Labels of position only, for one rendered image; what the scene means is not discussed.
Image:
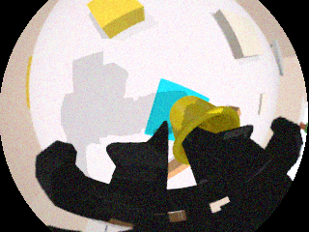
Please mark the orange flat bar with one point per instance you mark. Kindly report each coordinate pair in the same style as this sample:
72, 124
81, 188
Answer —
175, 167

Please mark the beige rectangular block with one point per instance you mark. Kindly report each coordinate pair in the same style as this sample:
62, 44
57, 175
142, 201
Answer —
240, 33

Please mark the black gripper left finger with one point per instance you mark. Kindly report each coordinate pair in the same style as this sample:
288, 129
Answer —
155, 152

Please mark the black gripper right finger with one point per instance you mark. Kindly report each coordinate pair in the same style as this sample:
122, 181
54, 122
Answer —
203, 148

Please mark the yellow rectangular block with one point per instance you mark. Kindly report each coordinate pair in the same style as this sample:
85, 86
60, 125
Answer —
115, 16

